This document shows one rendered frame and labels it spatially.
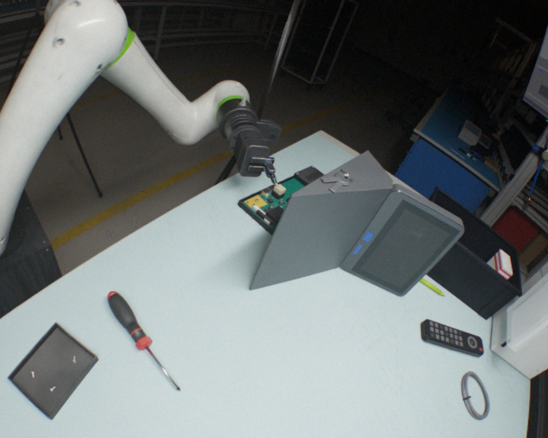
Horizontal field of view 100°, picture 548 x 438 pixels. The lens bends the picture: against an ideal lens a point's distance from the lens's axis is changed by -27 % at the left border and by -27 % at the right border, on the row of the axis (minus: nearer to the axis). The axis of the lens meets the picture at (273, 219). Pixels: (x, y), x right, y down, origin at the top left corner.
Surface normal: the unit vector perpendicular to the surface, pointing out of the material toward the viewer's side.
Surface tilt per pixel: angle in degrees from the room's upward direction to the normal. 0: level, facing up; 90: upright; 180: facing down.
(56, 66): 83
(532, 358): 90
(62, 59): 83
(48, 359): 0
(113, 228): 0
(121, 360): 0
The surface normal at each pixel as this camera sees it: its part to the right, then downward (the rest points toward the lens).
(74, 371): 0.29, -0.70
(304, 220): 0.43, 0.71
